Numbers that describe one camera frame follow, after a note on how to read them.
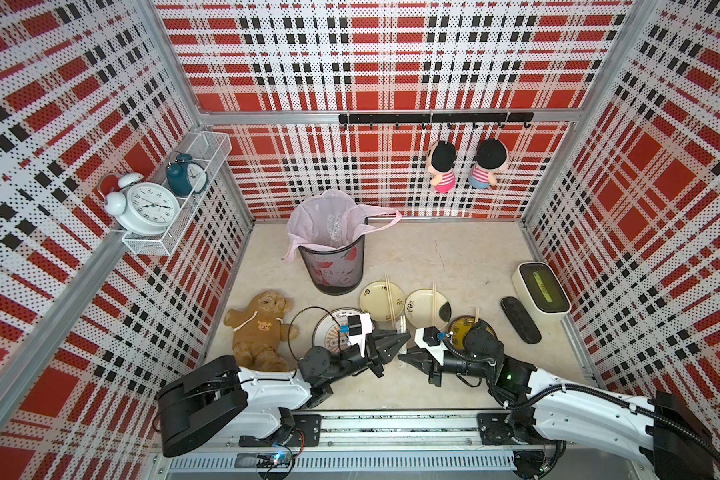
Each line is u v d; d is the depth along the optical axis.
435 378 0.65
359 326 0.57
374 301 0.96
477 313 0.93
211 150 0.91
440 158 0.95
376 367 0.59
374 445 0.73
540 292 0.93
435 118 0.88
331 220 0.96
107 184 0.59
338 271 0.88
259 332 0.83
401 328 0.62
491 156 0.93
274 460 0.69
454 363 0.62
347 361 0.62
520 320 0.90
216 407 0.43
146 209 0.62
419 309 0.96
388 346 0.61
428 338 0.58
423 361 0.64
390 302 0.95
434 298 0.96
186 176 0.71
